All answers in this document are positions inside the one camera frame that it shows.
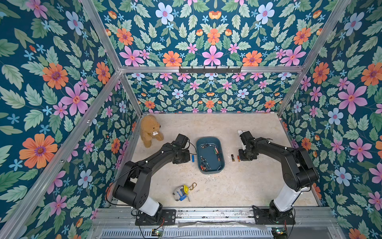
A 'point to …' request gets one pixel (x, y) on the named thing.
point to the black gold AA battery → (233, 158)
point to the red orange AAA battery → (238, 158)
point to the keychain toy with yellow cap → (180, 192)
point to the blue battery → (193, 158)
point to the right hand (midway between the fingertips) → (244, 157)
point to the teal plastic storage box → (210, 155)
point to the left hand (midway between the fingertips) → (189, 157)
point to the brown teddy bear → (149, 128)
